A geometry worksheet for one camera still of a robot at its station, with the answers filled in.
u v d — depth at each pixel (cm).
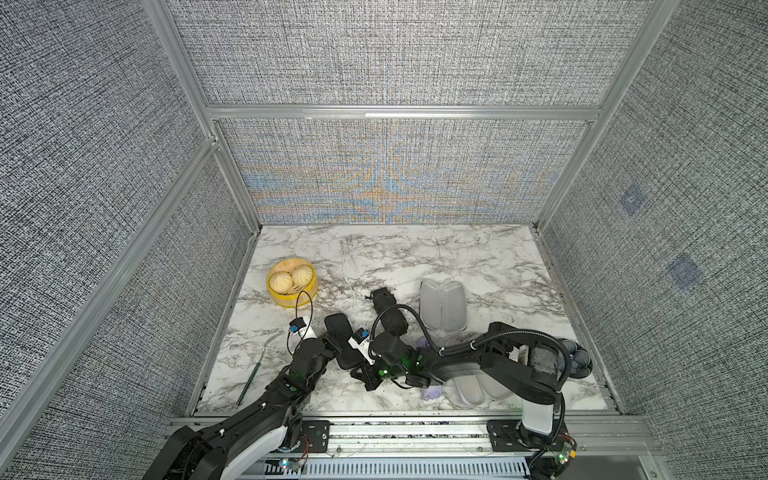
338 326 88
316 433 74
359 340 76
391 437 75
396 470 70
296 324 76
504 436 73
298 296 98
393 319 90
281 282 96
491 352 51
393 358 68
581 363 83
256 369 84
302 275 98
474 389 81
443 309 96
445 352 60
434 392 77
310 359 64
